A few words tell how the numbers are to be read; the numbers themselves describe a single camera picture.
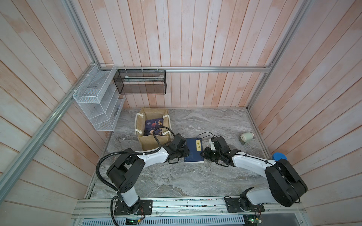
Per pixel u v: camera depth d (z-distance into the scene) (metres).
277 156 0.71
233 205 0.73
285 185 0.43
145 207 0.73
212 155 0.79
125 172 0.46
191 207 0.75
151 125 0.93
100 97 0.69
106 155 0.43
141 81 0.99
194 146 0.95
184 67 0.97
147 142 0.80
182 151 0.80
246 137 0.93
